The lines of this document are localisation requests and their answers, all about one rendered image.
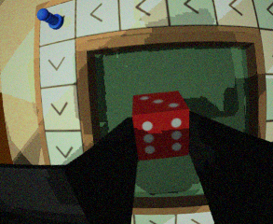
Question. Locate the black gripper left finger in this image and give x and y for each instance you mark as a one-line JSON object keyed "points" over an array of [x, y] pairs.
{"points": [[97, 187]]}

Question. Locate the blue pawn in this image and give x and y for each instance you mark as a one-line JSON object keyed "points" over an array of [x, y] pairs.
{"points": [[54, 21]]}

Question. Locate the red die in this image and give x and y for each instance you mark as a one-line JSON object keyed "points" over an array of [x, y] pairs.
{"points": [[161, 123]]}

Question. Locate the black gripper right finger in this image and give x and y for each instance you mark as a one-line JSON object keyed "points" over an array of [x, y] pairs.
{"points": [[235, 170]]}

